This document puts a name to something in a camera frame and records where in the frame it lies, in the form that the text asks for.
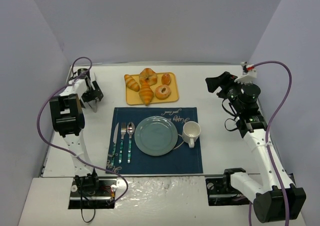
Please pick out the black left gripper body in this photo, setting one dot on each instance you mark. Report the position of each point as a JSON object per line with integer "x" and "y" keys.
{"x": 93, "y": 94}

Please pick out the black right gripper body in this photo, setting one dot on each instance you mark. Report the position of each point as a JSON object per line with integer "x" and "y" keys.
{"x": 223, "y": 86}

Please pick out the large striped croissant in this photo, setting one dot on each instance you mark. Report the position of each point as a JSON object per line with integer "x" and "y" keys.
{"x": 146, "y": 94}

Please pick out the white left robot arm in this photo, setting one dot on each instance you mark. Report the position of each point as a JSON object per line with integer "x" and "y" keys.
{"x": 69, "y": 121}

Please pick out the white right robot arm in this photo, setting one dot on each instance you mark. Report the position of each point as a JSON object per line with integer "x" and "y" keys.
{"x": 277, "y": 198}

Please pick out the twisted bagel bread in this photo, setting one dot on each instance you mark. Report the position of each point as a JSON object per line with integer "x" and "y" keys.
{"x": 148, "y": 76}

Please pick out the small striped croissant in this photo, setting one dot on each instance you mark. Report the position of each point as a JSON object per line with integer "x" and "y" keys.
{"x": 131, "y": 83}

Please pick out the white ceramic cup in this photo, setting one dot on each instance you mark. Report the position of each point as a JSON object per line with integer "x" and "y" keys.
{"x": 190, "y": 133}

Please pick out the yellow plastic tray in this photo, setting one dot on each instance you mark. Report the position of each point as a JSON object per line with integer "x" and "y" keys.
{"x": 132, "y": 97}

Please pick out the orange cream sandwich bun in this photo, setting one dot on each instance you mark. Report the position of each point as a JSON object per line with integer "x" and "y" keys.
{"x": 166, "y": 79}

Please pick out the dark blue cloth placemat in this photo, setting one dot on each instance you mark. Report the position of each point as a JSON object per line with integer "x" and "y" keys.
{"x": 182, "y": 160}

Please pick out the blue-green ceramic plate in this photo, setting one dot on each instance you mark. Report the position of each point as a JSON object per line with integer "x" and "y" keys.
{"x": 156, "y": 136}

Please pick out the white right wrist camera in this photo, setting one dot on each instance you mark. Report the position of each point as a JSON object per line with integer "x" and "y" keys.
{"x": 249, "y": 73}

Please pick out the table knife green handle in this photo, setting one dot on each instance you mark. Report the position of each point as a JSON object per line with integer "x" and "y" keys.
{"x": 115, "y": 136}

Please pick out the fork green handle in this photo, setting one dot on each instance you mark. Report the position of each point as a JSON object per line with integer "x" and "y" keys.
{"x": 123, "y": 132}

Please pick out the spoon green handle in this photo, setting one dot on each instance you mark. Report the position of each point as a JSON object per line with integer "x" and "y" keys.
{"x": 130, "y": 130}

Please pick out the sugared ring donut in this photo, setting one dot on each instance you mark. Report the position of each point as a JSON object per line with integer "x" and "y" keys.
{"x": 162, "y": 92}

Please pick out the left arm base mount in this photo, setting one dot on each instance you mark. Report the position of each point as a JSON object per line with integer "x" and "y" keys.
{"x": 98, "y": 196}

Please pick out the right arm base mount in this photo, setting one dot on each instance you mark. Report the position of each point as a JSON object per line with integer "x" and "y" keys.
{"x": 221, "y": 193}

